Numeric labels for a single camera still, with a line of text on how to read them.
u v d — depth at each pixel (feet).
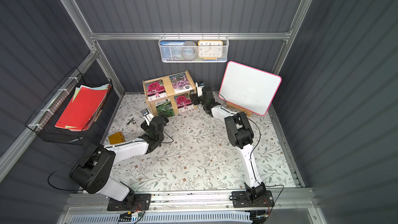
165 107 3.55
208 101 2.78
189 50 2.98
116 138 3.12
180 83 3.16
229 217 2.32
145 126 2.63
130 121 3.40
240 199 2.40
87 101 2.37
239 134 2.03
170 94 3.00
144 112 2.48
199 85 3.01
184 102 3.66
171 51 2.77
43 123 1.99
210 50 2.89
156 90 3.07
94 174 1.44
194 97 3.08
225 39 2.93
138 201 2.42
